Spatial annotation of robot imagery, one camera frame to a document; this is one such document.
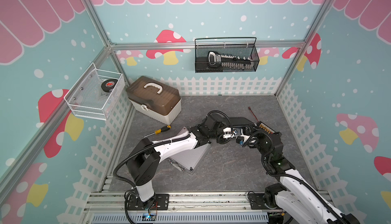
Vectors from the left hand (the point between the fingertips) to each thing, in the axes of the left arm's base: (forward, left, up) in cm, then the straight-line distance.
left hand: (231, 131), depth 81 cm
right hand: (+2, -11, +3) cm, 12 cm away
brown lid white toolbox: (+17, +41, +5) cm, 45 cm away
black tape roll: (+17, +66, +17) cm, 70 cm away
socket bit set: (+36, -2, +19) cm, 40 cm away
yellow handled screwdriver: (+9, +44, -16) cm, 48 cm away
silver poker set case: (-12, +23, -11) cm, 28 cm away
